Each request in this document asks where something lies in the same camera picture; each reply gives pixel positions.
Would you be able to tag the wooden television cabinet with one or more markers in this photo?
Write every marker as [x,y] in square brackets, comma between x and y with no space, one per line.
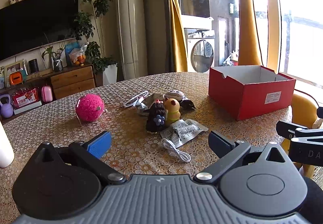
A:
[73,80]

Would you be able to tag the small plant in patterned vase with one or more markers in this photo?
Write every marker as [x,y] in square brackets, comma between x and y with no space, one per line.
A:
[58,64]

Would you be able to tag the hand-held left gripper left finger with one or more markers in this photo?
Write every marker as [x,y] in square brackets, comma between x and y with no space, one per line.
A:
[101,142]

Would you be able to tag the white washing machine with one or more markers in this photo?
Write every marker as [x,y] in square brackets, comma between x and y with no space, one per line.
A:
[199,55]

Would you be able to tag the yellow giraffe figure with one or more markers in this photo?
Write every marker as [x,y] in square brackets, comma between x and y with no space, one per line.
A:
[248,24]

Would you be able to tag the white countertop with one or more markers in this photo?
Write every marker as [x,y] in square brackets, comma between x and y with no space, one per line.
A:
[196,22]

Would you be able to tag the grey curtain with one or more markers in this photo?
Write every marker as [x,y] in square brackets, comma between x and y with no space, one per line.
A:
[156,24]

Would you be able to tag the white standing air conditioner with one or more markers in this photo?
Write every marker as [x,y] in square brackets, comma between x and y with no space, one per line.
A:
[130,24]

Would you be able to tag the pink toy suitcase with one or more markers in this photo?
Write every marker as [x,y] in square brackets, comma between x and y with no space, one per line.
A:
[47,93]

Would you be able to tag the yellow bear toy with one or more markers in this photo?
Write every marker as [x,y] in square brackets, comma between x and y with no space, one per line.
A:
[172,110]

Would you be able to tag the blue bag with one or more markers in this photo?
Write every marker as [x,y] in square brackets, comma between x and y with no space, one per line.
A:
[70,48]

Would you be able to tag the purple kettlebell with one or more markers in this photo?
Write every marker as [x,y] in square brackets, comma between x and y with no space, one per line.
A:
[6,110]

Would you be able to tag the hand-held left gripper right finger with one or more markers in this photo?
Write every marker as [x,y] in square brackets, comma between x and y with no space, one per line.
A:
[219,143]

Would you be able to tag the white cylinder bottle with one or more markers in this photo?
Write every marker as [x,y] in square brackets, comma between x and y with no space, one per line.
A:
[5,148]

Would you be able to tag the white printed sachet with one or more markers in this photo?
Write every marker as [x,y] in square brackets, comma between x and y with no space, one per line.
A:
[181,129]

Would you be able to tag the red gift box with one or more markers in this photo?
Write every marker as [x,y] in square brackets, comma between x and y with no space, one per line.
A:
[26,99]

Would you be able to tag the purple plush toy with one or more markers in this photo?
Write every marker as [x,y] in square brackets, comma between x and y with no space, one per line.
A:
[12,0]

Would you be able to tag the white photo frame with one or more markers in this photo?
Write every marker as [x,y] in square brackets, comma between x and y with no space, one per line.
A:
[14,66]

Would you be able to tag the white angular planter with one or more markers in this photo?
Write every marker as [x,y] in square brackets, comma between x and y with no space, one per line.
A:
[109,75]

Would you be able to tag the white sunglasses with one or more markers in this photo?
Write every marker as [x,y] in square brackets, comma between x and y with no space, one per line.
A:
[131,101]

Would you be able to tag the patterned desktop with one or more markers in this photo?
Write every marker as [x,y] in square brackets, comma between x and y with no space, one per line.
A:
[126,128]

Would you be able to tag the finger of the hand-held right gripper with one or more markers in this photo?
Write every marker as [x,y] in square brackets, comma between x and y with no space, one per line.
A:
[286,129]
[305,149]

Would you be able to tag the dark crochet doll blue flower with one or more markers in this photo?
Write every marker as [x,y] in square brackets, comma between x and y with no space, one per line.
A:
[155,115]

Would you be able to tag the plastic bag of oranges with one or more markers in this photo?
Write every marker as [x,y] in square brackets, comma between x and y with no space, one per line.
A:
[79,58]

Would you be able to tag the black flat television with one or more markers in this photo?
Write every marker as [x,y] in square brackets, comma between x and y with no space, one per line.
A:
[37,24]

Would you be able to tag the silver foil snack packet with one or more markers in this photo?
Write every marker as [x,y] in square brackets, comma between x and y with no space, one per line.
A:
[151,99]

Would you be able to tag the red cardboard box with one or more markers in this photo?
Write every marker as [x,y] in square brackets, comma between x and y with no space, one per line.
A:
[252,99]

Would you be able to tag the round white patterned case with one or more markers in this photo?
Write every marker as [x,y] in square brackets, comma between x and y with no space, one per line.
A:
[174,94]

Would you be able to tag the pink fuzzy plush ball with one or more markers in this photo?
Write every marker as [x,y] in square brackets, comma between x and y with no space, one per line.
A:
[89,108]

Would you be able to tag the white boot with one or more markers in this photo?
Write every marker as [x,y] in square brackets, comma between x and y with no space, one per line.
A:
[234,55]

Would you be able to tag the orange desk clock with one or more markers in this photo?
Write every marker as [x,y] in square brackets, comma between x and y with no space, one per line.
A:
[16,78]

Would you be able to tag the black cylinder speaker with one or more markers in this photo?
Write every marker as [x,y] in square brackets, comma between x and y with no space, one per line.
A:
[33,65]

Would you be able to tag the yellow curtain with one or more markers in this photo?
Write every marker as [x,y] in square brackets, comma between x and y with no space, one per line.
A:
[176,32]

